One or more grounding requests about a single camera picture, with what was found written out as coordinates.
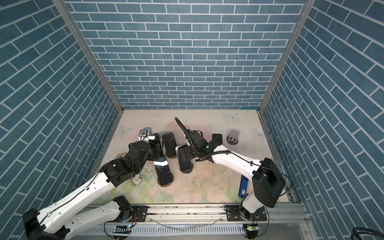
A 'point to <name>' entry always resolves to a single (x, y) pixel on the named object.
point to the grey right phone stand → (233, 138)
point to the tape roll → (121, 155)
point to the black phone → (164, 174)
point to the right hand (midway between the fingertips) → (185, 149)
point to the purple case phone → (170, 145)
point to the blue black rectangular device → (243, 186)
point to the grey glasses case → (149, 129)
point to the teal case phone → (185, 154)
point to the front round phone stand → (166, 184)
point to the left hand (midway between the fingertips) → (152, 144)
